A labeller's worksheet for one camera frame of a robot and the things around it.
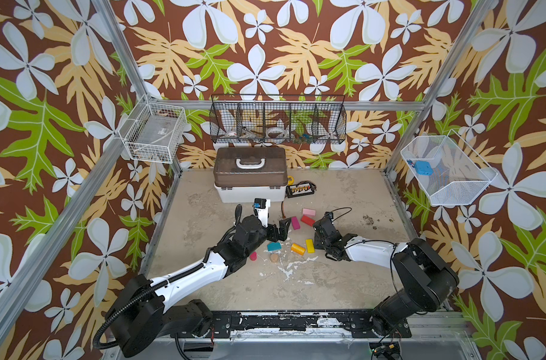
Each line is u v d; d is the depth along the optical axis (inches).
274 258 34.4
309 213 40.2
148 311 15.8
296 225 39.2
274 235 27.2
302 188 43.7
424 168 33.9
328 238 28.4
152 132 33.9
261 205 26.5
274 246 36.6
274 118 38.7
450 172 32.1
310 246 35.7
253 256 35.3
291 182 45.2
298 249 35.8
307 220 39.4
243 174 35.6
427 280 17.6
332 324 29.7
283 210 41.1
